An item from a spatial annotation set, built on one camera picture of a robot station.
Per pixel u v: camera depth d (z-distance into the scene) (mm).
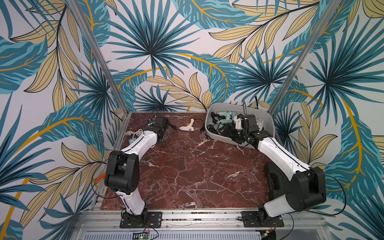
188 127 1088
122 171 463
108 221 736
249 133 647
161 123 731
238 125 760
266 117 1076
